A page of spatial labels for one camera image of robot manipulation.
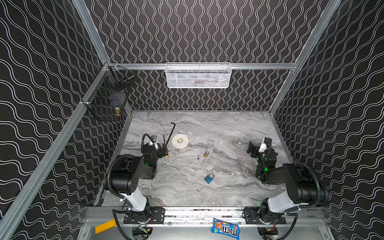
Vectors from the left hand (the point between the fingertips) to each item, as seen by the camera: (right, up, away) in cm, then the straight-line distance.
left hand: (160, 144), depth 95 cm
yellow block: (-21, -36, -25) cm, 49 cm away
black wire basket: (-33, +27, -1) cm, 43 cm away
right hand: (+62, +1, -4) cm, 62 cm away
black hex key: (+6, +7, +12) cm, 15 cm away
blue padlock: (+30, -19, -9) cm, 36 cm away
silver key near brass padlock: (+24, -9, 0) cm, 26 cm away
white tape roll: (+12, +1, +8) cm, 15 cm away
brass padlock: (+29, -7, +2) cm, 30 cm away
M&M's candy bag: (+34, -36, -25) cm, 56 cm away
